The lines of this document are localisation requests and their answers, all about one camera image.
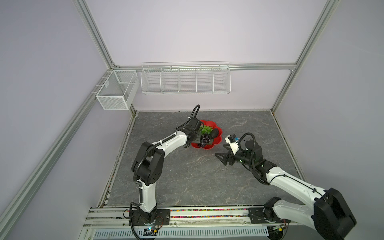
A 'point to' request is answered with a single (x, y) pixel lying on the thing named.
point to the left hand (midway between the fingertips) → (196, 137)
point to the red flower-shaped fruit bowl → (215, 141)
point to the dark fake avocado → (214, 133)
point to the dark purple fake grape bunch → (204, 139)
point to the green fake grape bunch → (205, 129)
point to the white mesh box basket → (118, 90)
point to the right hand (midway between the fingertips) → (220, 150)
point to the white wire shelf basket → (210, 77)
